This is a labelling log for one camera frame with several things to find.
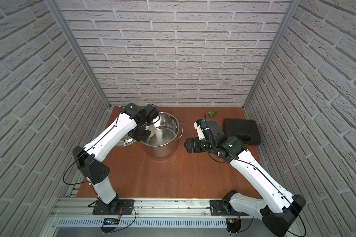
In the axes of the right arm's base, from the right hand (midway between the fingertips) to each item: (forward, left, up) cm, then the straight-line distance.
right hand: (193, 143), depth 71 cm
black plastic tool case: (+21, -41, -22) cm, 51 cm away
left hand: (+8, +29, -3) cm, 31 cm away
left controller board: (-27, +44, -27) cm, 58 cm away
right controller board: (-32, -17, -26) cm, 45 cm away
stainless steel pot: (+24, +14, -21) cm, 34 cm away
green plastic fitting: (+39, -20, -23) cm, 50 cm away
